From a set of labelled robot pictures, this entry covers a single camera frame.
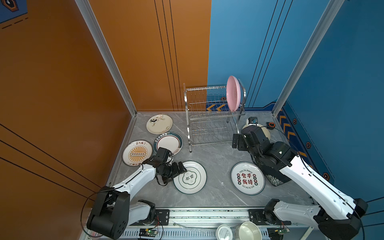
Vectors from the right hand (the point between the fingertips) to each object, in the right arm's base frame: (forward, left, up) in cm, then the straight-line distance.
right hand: (239, 137), depth 71 cm
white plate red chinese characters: (-10, -8, -27) cm, 30 cm away
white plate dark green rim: (+16, +40, -26) cm, 50 cm away
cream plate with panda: (+32, +50, -26) cm, 65 cm away
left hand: (-7, +30, -23) cm, 39 cm away
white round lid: (-35, +9, -21) cm, 42 cm away
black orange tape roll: (+29, -33, -25) cm, 50 cm away
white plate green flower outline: (-11, +24, -27) cm, 37 cm away
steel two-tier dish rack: (+34, +11, -25) cm, 44 cm away
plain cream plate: (+23, -28, -25) cm, 44 cm away
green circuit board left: (-35, +45, -28) cm, 63 cm away
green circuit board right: (-34, -18, -28) cm, 48 cm away
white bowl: (-34, -3, -26) cm, 43 cm away
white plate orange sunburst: (+8, +61, -25) cm, 67 cm away
